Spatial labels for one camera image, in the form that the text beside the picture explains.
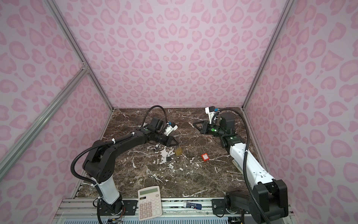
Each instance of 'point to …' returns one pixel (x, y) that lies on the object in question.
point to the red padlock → (205, 157)
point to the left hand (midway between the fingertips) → (179, 142)
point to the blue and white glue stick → (189, 205)
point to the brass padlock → (178, 151)
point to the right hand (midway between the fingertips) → (194, 124)
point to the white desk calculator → (149, 203)
